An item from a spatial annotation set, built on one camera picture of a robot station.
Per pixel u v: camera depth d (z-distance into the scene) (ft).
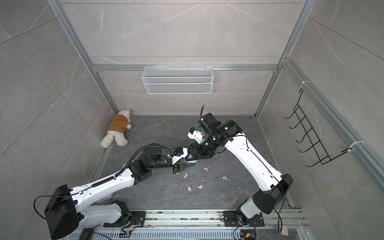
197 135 2.08
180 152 1.81
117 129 3.42
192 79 3.29
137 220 2.39
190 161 2.07
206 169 2.96
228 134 1.50
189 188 2.73
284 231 2.27
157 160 1.92
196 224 2.39
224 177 2.85
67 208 1.27
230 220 2.38
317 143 2.05
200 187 2.74
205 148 1.84
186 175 2.88
